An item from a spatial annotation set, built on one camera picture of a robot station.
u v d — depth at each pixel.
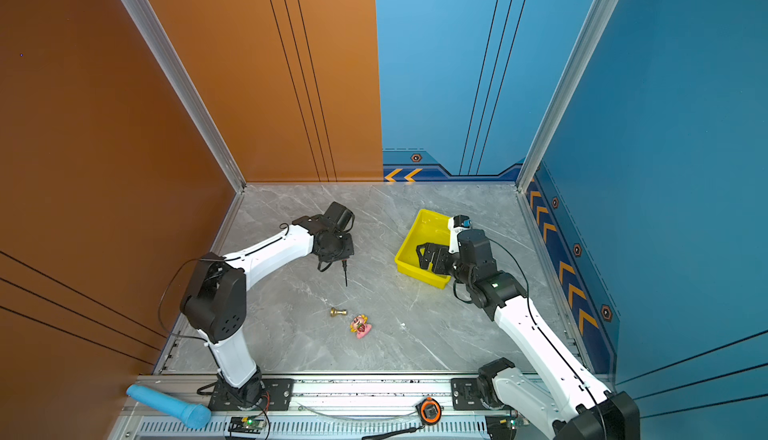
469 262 0.59
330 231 0.72
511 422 0.69
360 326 0.81
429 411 0.69
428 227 1.02
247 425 0.70
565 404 0.40
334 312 0.85
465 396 0.72
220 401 0.72
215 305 0.50
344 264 0.89
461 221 0.68
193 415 0.68
